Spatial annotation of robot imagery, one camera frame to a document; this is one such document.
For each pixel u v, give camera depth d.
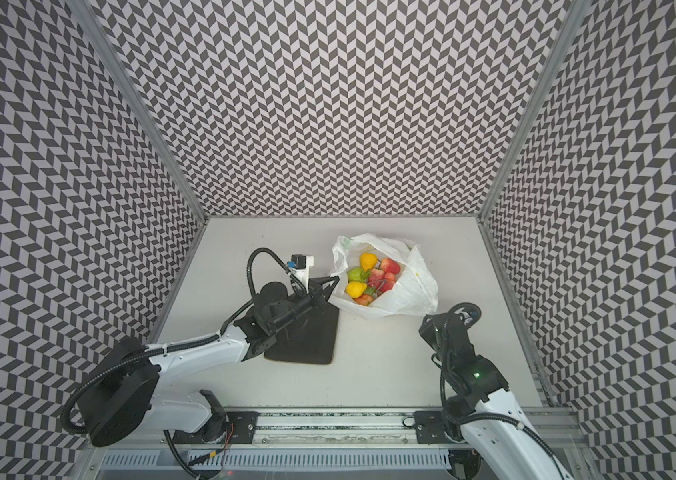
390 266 0.99
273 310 0.61
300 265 0.68
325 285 0.71
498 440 0.53
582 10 0.66
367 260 1.00
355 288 0.89
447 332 0.57
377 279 0.96
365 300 0.90
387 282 0.96
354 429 0.74
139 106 0.88
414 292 0.79
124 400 0.41
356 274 0.94
